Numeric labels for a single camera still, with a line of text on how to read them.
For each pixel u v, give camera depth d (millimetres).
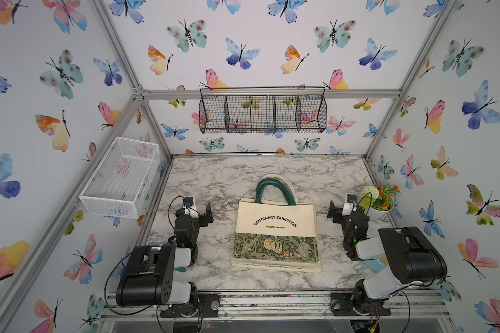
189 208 754
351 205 780
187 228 670
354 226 696
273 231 900
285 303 755
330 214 863
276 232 894
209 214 825
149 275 443
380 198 863
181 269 817
